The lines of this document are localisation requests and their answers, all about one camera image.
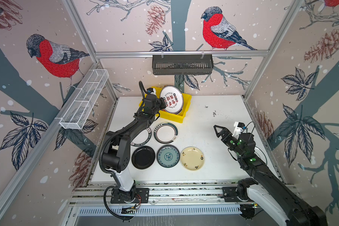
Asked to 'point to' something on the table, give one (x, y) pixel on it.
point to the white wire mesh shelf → (84, 98)
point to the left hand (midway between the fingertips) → (164, 97)
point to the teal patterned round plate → (168, 156)
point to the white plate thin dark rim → (261, 155)
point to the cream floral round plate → (192, 158)
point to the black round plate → (143, 157)
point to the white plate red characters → (173, 98)
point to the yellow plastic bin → (165, 114)
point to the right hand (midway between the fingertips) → (216, 130)
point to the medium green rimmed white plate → (165, 133)
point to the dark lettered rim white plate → (142, 138)
